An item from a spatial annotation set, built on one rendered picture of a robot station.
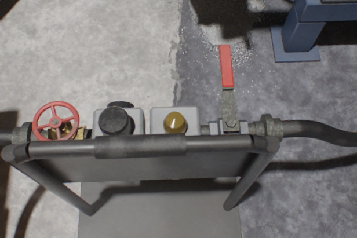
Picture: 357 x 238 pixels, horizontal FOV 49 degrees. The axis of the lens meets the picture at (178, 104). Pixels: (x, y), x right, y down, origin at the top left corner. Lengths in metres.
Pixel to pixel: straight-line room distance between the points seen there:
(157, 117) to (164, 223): 0.47
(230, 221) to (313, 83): 0.49
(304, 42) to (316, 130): 0.58
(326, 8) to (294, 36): 0.13
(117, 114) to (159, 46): 0.67
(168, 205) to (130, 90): 0.36
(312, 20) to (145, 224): 0.70
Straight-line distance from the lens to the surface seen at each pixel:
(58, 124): 0.62
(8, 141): 0.71
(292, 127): 0.68
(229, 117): 0.64
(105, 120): 0.60
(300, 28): 1.17
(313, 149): 1.17
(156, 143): 0.52
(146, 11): 1.33
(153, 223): 1.06
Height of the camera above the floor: 1.06
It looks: 66 degrees down
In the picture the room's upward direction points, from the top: straight up
